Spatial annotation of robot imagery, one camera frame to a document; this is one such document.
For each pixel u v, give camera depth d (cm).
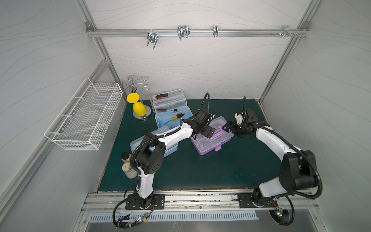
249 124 68
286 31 77
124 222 69
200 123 70
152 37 80
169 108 107
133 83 90
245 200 73
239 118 82
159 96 103
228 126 80
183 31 77
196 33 78
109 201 75
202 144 83
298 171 44
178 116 108
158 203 73
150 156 49
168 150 84
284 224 67
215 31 78
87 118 70
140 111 96
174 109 102
